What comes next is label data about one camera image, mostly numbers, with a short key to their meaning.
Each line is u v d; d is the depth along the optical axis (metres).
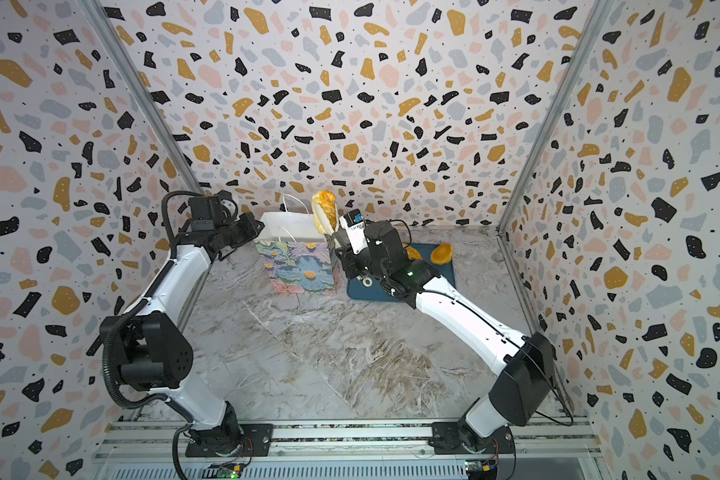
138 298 0.83
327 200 0.76
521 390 0.40
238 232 0.75
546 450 0.74
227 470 0.70
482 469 0.72
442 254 1.09
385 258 0.56
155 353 0.46
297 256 0.87
